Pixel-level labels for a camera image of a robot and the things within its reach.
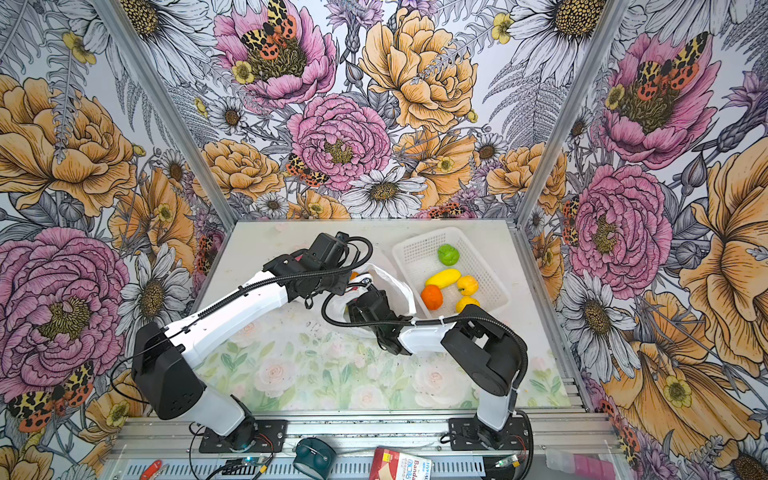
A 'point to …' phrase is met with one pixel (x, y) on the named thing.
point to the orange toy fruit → (432, 296)
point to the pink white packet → (582, 466)
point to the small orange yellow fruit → (354, 275)
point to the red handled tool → (152, 469)
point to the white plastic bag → (399, 294)
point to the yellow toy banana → (444, 278)
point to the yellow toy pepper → (467, 285)
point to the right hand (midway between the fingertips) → (362, 303)
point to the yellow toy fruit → (466, 300)
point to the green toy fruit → (448, 254)
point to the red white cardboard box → (388, 464)
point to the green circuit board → (251, 460)
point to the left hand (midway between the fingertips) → (336, 283)
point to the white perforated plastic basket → (418, 260)
